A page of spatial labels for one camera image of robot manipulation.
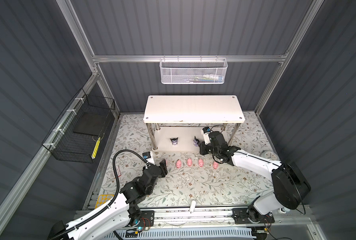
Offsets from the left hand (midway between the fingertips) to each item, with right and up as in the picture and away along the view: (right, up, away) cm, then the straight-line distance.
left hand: (161, 162), depth 79 cm
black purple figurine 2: (+20, +10, +11) cm, 25 cm away
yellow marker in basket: (-29, +6, -12) cm, 32 cm away
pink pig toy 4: (+31, -5, +12) cm, 34 cm away
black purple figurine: (+6, +10, +12) cm, 17 cm away
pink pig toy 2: (+15, -3, +13) cm, 20 cm away
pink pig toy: (+9, -4, +13) cm, 16 cm away
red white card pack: (-27, -8, +10) cm, 30 cm away
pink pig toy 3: (+23, -3, +13) cm, 26 cm away
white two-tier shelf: (+7, +21, -9) cm, 24 cm away
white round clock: (+67, +1, +15) cm, 68 cm away
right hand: (+22, +8, +9) cm, 25 cm away
